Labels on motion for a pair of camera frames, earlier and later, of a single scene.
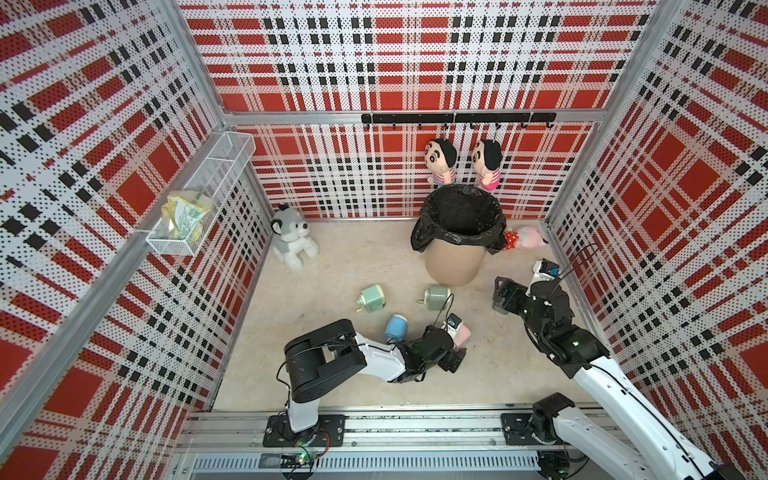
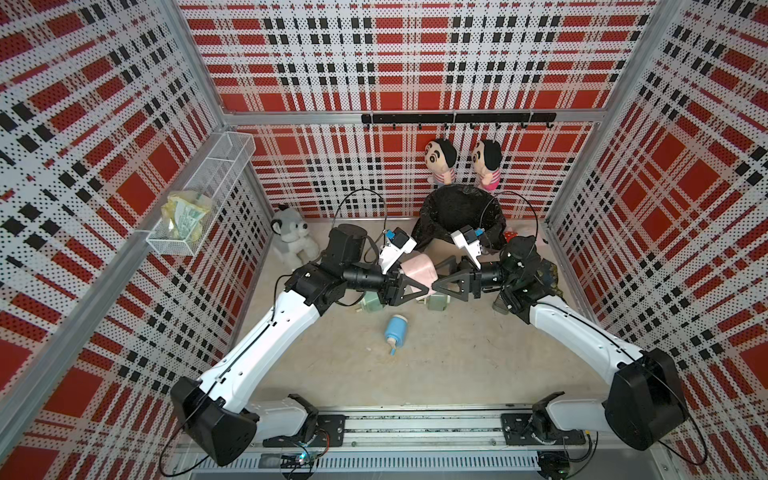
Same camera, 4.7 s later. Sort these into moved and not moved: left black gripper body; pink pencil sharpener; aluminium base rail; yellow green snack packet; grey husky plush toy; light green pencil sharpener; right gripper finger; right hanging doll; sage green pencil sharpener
Moved: right gripper finger; pink pencil sharpener; left black gripper body
Not moved: grey husky plush toy; light green pencil sharpener; sage green pencil sharpener; yellow green snack packet; aluminium base rail; right hanging doll
